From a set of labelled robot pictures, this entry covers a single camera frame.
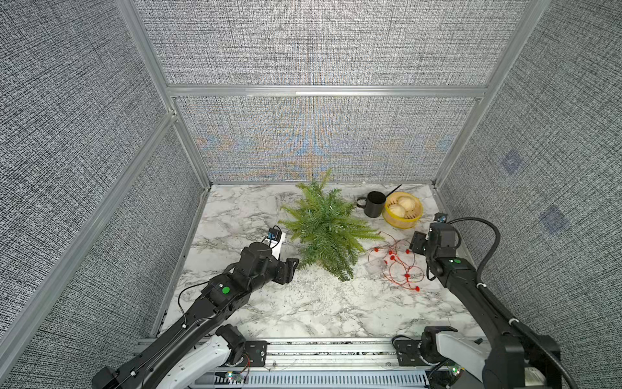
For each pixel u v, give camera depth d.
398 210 1.02
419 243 0.76
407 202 1.05
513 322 0.43
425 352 0.67
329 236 0.73
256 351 0.74
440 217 0.73
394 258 0.93
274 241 0.64
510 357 0.40
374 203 1.03
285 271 0.66
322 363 0.73
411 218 1.03
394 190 0.98
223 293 0.50
